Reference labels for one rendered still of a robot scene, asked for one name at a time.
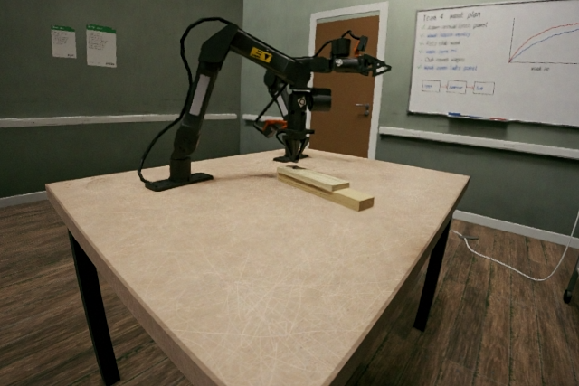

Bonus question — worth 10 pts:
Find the light wooden slat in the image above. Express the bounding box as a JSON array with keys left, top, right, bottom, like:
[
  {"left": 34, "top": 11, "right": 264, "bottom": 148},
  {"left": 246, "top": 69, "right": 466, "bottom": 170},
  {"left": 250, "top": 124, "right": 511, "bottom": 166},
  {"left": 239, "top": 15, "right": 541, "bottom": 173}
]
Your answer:
[{"left": 277, "top": 165, "right": 350, "bottom": 192}]

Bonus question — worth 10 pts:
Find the wooden rail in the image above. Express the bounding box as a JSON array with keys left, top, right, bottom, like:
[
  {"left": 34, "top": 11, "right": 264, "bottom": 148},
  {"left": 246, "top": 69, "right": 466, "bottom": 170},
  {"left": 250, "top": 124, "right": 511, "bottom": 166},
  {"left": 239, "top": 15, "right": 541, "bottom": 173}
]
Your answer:
[{"left": 278, "top": 173, "right": 375, "bottom": 212}]

